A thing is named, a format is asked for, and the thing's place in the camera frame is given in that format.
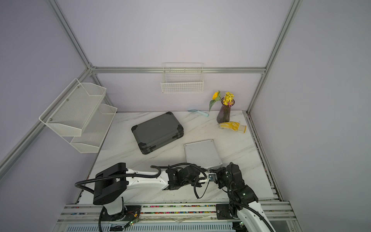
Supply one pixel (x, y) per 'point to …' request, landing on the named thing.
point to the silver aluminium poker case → (204, 153)
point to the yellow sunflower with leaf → (216, 97)
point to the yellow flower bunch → (228, 100)
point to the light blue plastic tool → (195, 110)
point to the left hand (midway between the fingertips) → (204, 172)
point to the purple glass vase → (224, 113)
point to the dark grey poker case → (157, 132)
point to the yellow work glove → (233, 125)
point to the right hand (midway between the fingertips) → (210, 171)
